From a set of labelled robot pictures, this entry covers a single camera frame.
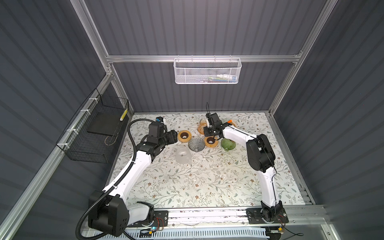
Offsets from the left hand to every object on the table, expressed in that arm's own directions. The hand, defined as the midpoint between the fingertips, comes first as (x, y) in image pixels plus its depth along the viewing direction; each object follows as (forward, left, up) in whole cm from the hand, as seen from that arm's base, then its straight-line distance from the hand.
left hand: (172, 133), depth 82 cm
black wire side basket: (-4, +39, +7) cm, 40 cm away
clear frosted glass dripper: (-2, -5, -20) cm, 21 cm away
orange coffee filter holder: (+17, -38, -10) cm, 42 cm away
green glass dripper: (+4, -35, -19) cm, 40 cm away
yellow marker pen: (+9, +27, +7) cm, 29 cm away
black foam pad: (+1, +32, +10) cm, 33 cm away
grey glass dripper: (+3, -14, -16) cm, 21 cm away
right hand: (+13, -22, -15) cm, 29 cm away
